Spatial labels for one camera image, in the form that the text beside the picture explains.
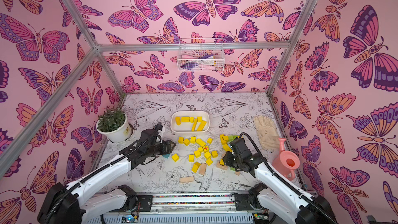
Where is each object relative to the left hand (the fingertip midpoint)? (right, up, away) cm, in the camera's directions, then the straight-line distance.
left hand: (173, 143), depth 83 cm
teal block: (-5, -8, +4) cm, 10 cm away
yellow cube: (+14, +12, +20) cm, 27 cm away
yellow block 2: (+12, -13, 0) cm, 17 cm away
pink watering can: (+56, -7, -8) cm, 57 cm away
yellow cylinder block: (0, +11, +17) cm, 20 cm away
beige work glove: (+57, +4, +14) cm, 59 cm away
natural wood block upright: (+16, -14, +2) cm, 21 cm away
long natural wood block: (+7, -18, -2) cm, 20 cm away
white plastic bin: (+4, +5, +17) cm, 18 cm away
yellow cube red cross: (+18, -4, +6) cm, 19 cm away
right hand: (+28, -8, 0) cm, 29 cm away
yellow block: (+4, +11, +20) cm, 24 cm away
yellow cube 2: (+1, -9, +4) cm, 10 cm away
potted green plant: (-33, +11, 0) cm, 34 cm away
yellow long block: (+15, +7, +19) cm, 25 cm away
